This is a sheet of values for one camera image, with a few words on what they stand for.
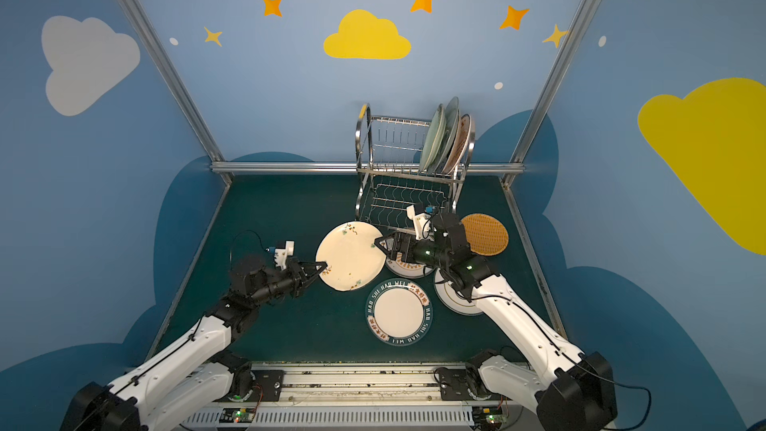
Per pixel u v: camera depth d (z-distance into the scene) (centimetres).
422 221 69
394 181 115
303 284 71
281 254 76
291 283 70
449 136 76
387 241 70
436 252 64
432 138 92
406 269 96
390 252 66
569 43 83
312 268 76
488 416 71
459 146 78
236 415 70
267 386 74
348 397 73
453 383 75
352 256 78
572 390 38
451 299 89
